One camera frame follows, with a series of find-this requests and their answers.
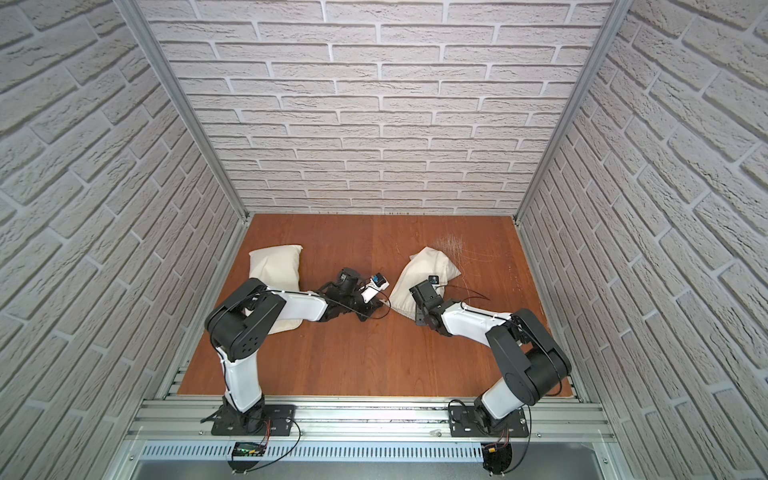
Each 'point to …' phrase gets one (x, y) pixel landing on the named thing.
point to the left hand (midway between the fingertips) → (379, 293)
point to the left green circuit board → (246, 449)
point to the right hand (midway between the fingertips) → (423, 312)
